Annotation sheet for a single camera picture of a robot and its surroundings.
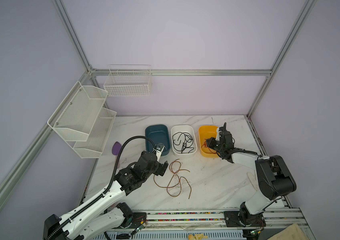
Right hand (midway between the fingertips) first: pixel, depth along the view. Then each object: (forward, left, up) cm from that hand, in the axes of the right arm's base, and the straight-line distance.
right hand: (206, 139), depth 95 cm
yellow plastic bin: (+14, -3, -11) cm, 18 cm away
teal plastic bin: (+9, +32, -6) cm, 33 cm away
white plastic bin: (+3, +14, -5) cm, 15 cm away
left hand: (-19, +29, +9) cm, 36 cm away
